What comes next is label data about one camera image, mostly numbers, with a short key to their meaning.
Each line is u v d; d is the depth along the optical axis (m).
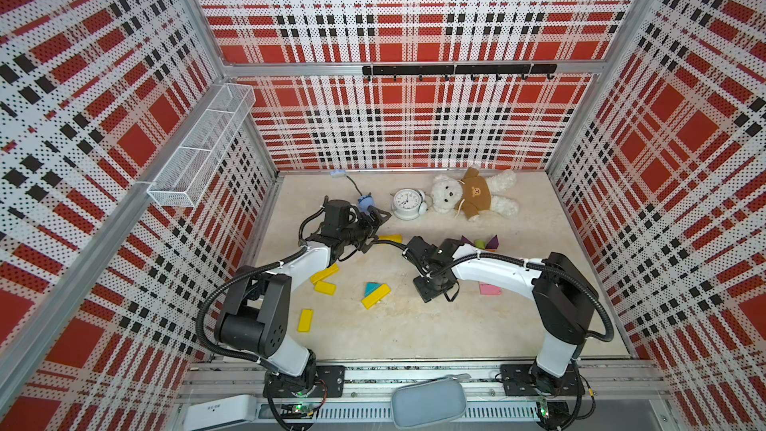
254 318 0.45
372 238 0.81
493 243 0.99
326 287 0.90
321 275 0.91
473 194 1.05
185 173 0.91
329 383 0.73
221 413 0.64
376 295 0.88
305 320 0.84
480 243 0.99
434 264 0.64
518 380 0.75
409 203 1.07
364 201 1.01
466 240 0.99
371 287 0.88
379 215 0.82
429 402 0.69
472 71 0.90
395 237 1.00
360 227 0.80
